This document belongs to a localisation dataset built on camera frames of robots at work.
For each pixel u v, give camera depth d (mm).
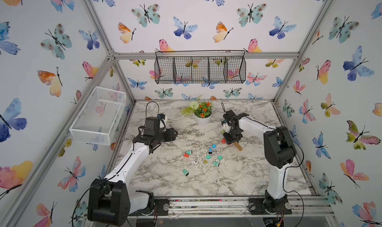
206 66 977
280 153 524
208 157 910
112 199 400
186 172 833
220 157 910
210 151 917
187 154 911
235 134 823
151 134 642
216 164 865
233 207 751
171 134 738
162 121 705
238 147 934
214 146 959
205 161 888
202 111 957
